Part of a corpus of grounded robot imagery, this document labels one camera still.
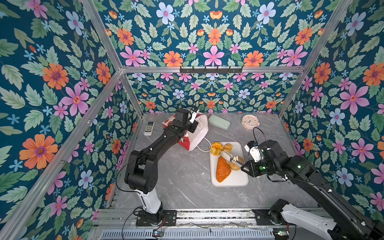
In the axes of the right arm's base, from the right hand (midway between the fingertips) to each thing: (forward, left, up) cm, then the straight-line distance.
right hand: (242, 167), depth 68 cm
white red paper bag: (+22, +27, -8) cm, 36 cm away
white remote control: (+39, +58, -18) cm, 72 cm away
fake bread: (+21, +10, -17) cm, 29 cm away
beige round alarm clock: (+45, -17, -18) cm, 52 cm away
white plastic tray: (+2, 0, -19) cm, 19 cm away
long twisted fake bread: (+23, +2, -19) cm, 30 cm away
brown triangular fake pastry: (+6, +7, -16) cm, 18 cm away
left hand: (+32, +22, +2) cm, 39 cm away
